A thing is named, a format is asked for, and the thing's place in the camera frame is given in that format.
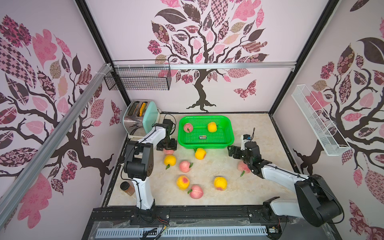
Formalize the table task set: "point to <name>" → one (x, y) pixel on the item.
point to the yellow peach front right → (220, 183)
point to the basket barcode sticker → (202, 137)
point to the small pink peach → (242, 166)
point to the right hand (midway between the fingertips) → (232, 149)
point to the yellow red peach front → (183, 182)
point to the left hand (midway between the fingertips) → (167, 151)
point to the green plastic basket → (223, 137)
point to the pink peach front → (196, 192)
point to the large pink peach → (169, 151)
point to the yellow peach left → (169, 160)
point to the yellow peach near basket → (200, 154)
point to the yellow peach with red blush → (212, 127)
